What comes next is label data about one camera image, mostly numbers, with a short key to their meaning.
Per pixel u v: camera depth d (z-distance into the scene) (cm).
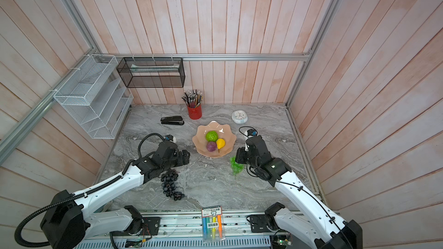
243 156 68
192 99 101
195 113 107
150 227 74
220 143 96
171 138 75
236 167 78
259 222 74
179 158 74
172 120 107
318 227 42
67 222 39
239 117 111
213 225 73
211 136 96
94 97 73
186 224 75
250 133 69
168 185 82
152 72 104
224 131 103
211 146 95
